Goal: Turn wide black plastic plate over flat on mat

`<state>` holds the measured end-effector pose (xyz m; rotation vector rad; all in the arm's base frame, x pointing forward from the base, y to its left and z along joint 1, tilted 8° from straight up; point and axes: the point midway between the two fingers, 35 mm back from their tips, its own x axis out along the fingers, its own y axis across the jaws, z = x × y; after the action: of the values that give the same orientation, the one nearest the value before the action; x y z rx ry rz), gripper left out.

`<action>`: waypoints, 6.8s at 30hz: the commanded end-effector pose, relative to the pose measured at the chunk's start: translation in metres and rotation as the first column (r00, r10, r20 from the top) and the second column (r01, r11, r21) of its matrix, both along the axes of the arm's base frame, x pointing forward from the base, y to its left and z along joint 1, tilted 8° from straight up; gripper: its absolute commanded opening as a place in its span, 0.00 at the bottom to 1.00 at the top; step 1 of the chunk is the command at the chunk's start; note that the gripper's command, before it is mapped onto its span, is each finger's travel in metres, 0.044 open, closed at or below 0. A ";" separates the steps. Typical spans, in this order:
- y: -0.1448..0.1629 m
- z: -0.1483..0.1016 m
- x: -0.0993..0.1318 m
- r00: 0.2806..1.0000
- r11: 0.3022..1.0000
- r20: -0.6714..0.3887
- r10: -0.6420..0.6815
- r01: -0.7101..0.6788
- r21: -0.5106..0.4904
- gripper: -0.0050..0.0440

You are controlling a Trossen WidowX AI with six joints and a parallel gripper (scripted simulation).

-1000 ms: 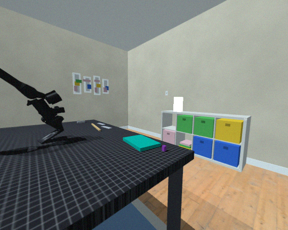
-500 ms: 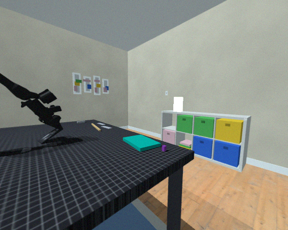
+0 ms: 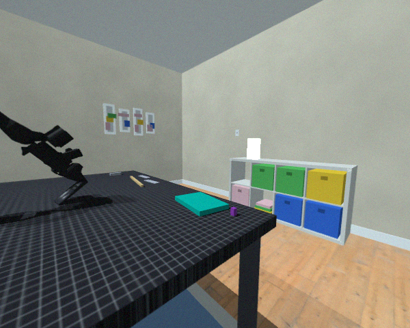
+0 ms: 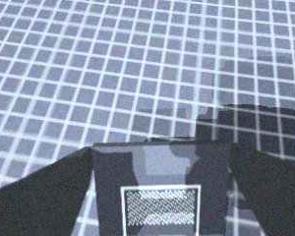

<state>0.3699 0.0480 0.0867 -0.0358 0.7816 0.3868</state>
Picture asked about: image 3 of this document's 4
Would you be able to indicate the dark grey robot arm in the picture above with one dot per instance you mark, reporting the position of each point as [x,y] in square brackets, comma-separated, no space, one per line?
[56,136]

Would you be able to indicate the black work mat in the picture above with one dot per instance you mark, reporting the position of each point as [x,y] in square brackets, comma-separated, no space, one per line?
[72,265]

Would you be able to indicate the teal flat slab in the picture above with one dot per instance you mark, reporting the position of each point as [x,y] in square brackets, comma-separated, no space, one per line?
[201,204]

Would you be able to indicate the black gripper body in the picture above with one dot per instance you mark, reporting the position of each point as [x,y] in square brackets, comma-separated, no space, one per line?
[59,165]

